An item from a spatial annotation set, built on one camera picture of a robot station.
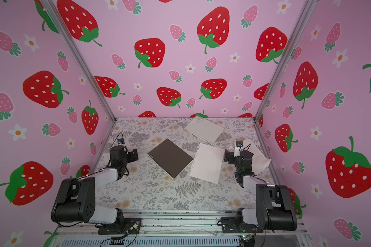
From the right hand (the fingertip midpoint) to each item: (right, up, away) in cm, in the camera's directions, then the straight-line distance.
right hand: (239, 150), depth 91 cm
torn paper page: (-18, -9, +5) cm, 21 cm away
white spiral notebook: (-19, +13, +24) cm, 33 cm away
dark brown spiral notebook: (-42, -6, +8) cm, 44 cm away
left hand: (-68, -1, +3) cm, 68 cm away
